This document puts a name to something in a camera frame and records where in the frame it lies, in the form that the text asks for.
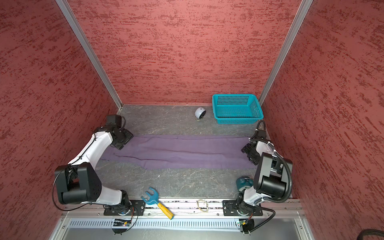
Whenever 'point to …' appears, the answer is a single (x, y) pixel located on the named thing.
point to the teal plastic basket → (236, 109)
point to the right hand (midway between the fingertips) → (247, 156)
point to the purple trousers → (193, 152)
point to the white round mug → (200, 112)
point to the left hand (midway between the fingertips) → (129, 142)
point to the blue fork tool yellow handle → (151, 197)
